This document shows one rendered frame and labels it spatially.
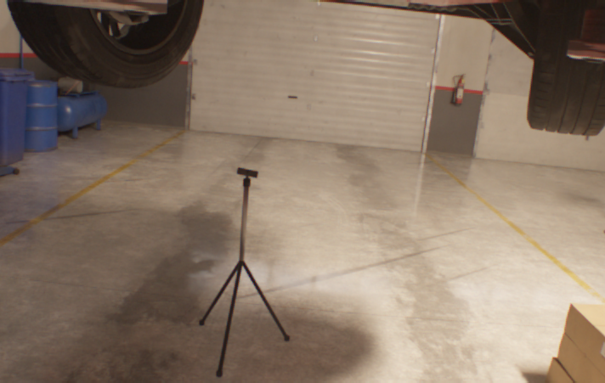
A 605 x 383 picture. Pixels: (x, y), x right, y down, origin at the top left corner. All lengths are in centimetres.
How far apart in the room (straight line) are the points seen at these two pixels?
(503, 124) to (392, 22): 272
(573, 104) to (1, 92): 551
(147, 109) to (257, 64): 213
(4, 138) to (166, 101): 382
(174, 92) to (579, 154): 751
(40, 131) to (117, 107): 283
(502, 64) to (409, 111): 184
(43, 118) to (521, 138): 782
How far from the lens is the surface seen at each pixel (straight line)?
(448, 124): 940
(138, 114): 953
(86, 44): 174
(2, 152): 630
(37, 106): 701
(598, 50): 117
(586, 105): 173
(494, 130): 974
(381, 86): 916
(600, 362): 247
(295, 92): 907
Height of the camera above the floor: 142
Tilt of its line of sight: 15 degrees down
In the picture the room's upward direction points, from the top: 6 degrees clockwise
